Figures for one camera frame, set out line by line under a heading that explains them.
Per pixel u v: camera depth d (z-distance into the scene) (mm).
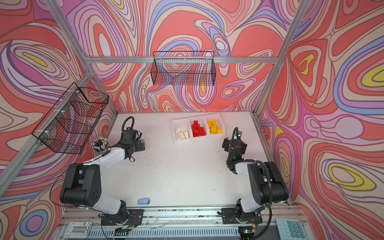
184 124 1093
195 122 1078
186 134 1015
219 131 1050
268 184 415
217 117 1089
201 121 1087
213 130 1046
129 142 722
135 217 729
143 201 777
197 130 1032
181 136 1038
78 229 687
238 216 665
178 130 1074
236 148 706
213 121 1083
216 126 1078
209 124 1054
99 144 833
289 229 690
